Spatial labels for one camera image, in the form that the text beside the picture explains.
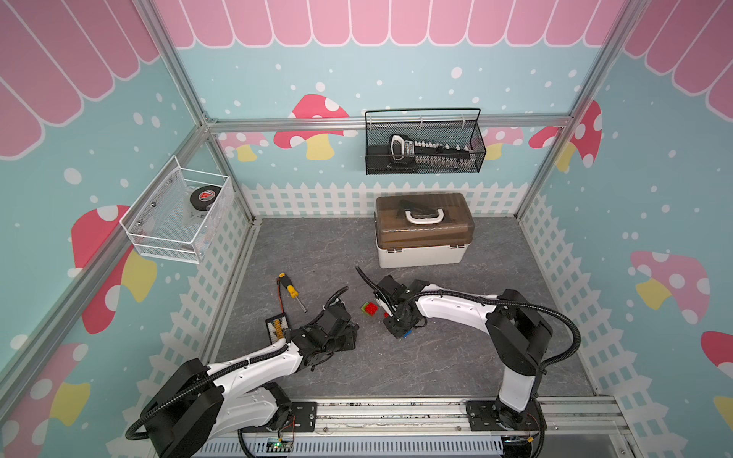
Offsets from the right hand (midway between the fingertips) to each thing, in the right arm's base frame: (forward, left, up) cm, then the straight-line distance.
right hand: (397, 327), depth 89 cm
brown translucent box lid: (+28, -5, +19) cm, 34 cm away
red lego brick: (+5, +8, +2) cm, 10 cm away
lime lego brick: (+6, +11, +1) cm, 12 cm away
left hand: (-4, +14, +1) cm, 14 cm away
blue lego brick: (-5, -2, +8) cm, 10 cm away
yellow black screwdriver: (+14, +35, +1) cm, 38 cm away
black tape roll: (+24, +54, +33) cm, 68 cm away
